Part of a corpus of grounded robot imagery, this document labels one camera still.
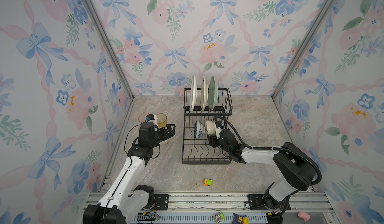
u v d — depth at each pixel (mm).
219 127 771
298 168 456
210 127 880
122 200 420
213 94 734
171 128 721
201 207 732
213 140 799
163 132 703
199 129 885
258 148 621
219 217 676
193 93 718
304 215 690
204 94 719
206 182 781
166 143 919
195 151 900
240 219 675
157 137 679
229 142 695
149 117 714
